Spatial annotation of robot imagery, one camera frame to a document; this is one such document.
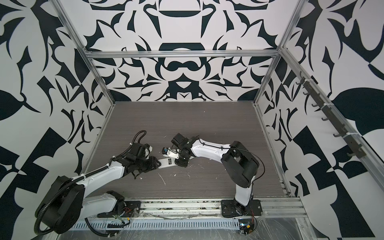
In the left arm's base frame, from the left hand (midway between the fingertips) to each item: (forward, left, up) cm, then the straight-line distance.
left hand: (160, 162), depth 86 cm
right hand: (+1, -11, 0) cm, 11 cm away
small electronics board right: (-31, -43, -4) cm, 53 cm away
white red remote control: (0, -4, -1) cm, 4 cm away
